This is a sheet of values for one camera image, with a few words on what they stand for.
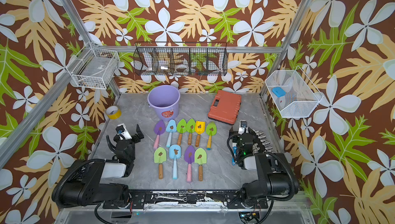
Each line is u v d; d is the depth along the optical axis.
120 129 0.73
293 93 0.83
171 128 1.01
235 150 0.75
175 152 0.90
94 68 0.86
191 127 1.01
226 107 1.07
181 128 1.01
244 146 0.69
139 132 0.82
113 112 1.11
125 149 0.66
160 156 0.89
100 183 0.48
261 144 0.93
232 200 0.73
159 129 1.01
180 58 0.97
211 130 0.99
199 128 1.01
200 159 0.88
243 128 0.77
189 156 0.88
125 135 0.75
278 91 0.86
